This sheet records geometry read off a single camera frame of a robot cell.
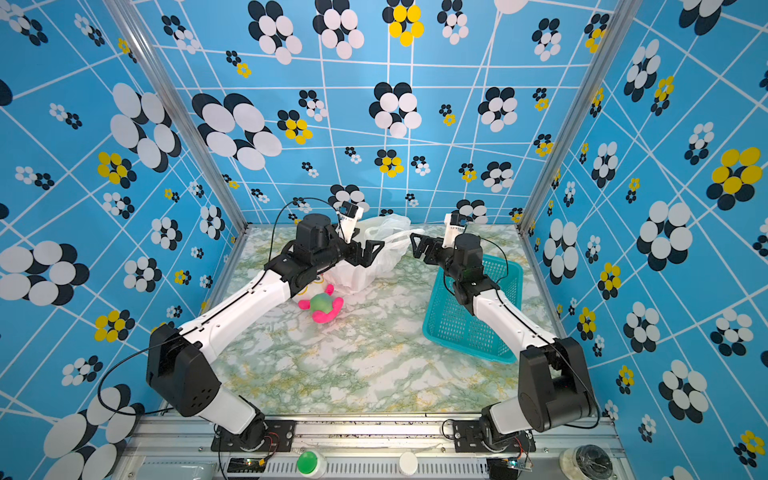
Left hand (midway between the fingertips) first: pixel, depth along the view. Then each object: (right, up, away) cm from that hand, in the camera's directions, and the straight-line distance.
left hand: (372, 235), depth 78 cm
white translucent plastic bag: (+4, +3, +20) cm, 20 cm away
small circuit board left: (-31, -57, -5) cm, 65 cm away
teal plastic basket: (+23, -26, +16) cm, 38 cm away
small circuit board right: (+35, -53, -9) cm, 64 cm away
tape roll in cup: (+46, -48, -16) cm, 68 cm away
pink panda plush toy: (-16, -21, +14) cm, 30 cm away
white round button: (+9, -51, -13) cm, 53 cm away
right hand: (+15, 0, +6) cm, 16 cm away
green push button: (-14, -51, -13) cm, 54 cm away
